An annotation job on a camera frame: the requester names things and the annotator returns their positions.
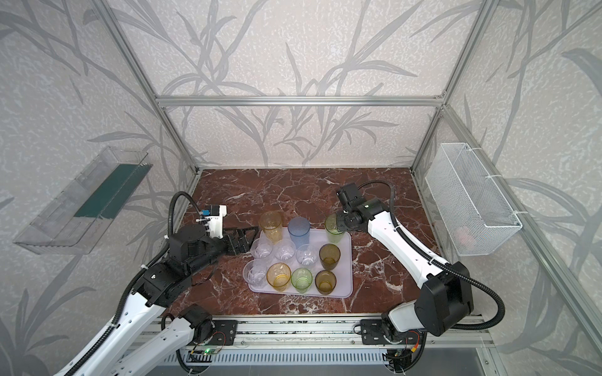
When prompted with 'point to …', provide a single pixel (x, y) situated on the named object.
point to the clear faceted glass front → (255, 272)
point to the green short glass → (301, 279)
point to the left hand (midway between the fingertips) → (252, 223)
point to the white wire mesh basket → (474, 214)
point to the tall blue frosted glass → (299, 229)
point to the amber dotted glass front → (325, 281)
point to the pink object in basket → (462, 234)
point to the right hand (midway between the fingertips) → (345, 214)
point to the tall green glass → (335, 236)
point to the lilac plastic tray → (322, 268)
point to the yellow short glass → (278, 276)
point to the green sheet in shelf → (112, 194)
